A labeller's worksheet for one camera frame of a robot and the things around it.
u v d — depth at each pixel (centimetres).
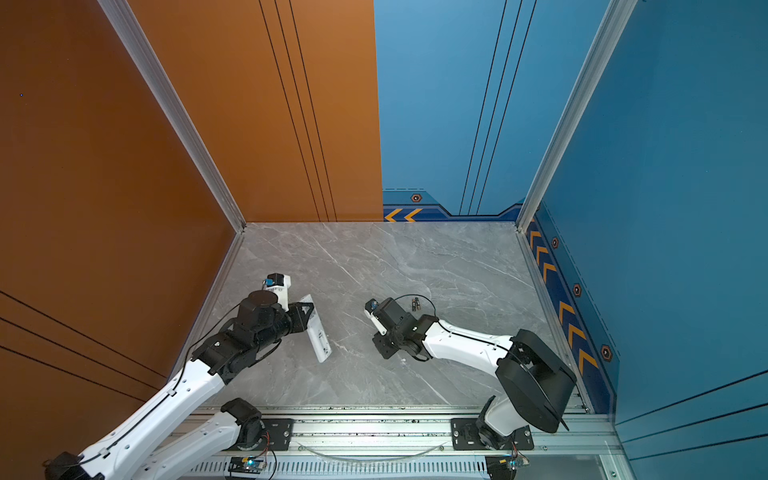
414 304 97
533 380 41
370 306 76
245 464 71
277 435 74
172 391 47
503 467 71
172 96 84
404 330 65
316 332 77
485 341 49
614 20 70
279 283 68
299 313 67
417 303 96
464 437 72
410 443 73
